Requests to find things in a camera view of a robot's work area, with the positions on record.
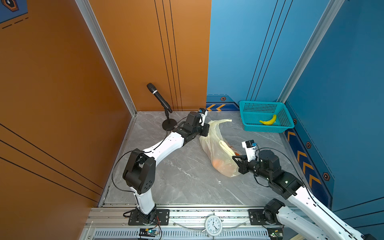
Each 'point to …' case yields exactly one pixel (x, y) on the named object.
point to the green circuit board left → (145, 232)
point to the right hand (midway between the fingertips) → (232, 157)
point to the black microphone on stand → (168, 124)
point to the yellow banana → (269, 122)
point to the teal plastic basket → (265, 116)
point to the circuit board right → (275, 232)
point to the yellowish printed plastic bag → (219, 153)
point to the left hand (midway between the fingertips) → (209, 125)
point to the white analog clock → (213, 225)
